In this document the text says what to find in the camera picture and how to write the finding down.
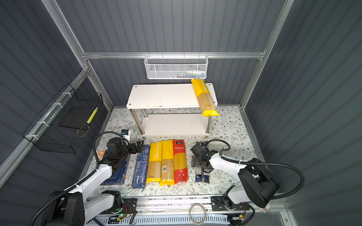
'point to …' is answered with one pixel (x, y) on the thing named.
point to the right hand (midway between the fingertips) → (201, 162)
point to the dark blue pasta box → (119, 176)
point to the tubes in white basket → (188, 74)
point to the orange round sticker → (101, 153)
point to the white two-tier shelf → (168, 96)
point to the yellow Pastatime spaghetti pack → (154, 163)
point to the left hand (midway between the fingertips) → (137, 141)
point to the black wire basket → (58, 129)
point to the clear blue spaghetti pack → (206, 175)
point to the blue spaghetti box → (140, 178)
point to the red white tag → (267, 207)
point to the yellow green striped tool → (90, 118)
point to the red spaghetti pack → (180, 171)
